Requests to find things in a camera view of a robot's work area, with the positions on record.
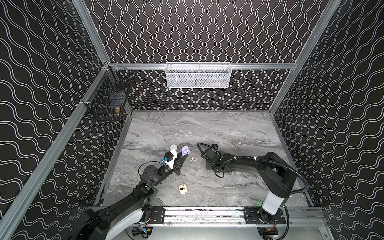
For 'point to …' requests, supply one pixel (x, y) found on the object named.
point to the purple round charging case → (185, 150)
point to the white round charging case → (173, 146)
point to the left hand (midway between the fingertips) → (188, 154)
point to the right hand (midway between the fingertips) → (212, 164)
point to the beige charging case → (183, 189)
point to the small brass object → (117, 110)
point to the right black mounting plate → (257, 215)
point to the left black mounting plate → (157, 215)
